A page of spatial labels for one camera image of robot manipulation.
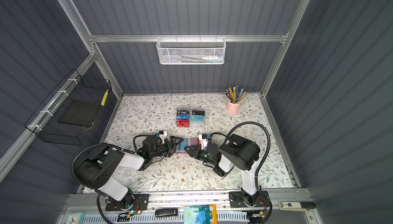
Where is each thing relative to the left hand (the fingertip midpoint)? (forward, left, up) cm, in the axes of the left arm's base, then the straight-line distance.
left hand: (182, 143), depth 87 cm
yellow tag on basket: (+20, +41, +20) cm, 50 cm away
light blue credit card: (+2, -1, -4) cm, 4 cm away
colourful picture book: (-34, -9, -5) cm, 35 cm away
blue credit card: (+18, -10, 0) cm, 20 cm away
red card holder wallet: (+5, -5, -6) cm, 10 cm away
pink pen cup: (+25, -35, 0) cm, 43 cm away
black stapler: (-32, +7, -3) cm, 33 cm away
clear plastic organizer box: (+21, 0, -2) cm, 21 cm away
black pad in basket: (+10, +51, +19) cm, 55 cm away
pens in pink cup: (+32, -36, +6) cm, 48 cm away
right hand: (-4, -3, -2) cm, 5 cm away
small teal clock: (-32, +47, -5) cm, 57 cm away
